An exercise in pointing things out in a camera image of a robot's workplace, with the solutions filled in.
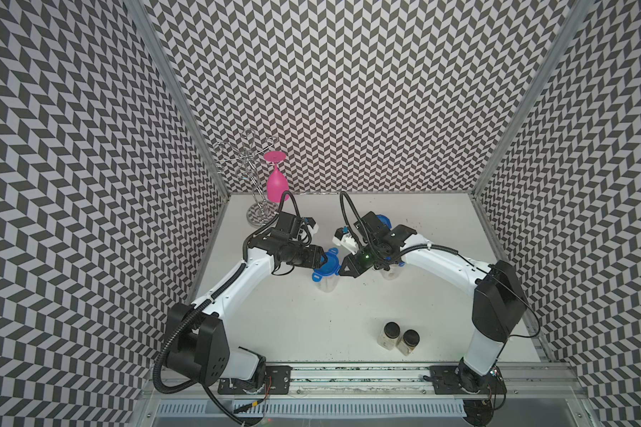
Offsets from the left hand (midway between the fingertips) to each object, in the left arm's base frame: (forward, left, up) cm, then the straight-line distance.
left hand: (319, 261), depth 82 cm
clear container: (0, -25, -9) cm, 26 cm away
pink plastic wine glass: (+25, +15, +9) cm, 31 cm away
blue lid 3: (-3, -4, +1) cm, 5 cm away
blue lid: (+17, -23, -1) cm, 28 cm away
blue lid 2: (-11, -21, +18) cm, 29 cm away
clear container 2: (-3, -3, -9) cm, 10 cm away
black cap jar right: (-22, -25, -7) cm, 34 cm away
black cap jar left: (-21, -20, -5) cm, 29 cm away
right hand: (-4, -7, -1) cm, 9 cm away
